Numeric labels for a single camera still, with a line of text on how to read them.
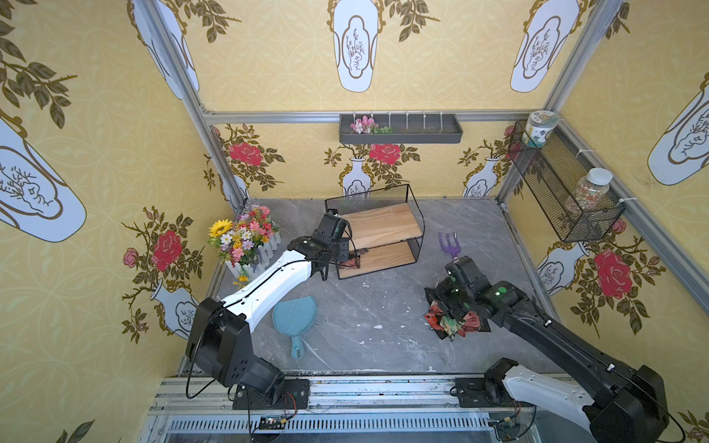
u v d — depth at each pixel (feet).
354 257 3.21
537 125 2.78
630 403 1.24
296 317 2.89
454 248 3.45
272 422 2.40
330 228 2.10
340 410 2.37
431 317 2.82
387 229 3.05
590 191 2.14
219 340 1.39
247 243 2.85
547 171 3.04
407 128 3.03
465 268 1.99
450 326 2.74
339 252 2.51
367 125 2.88
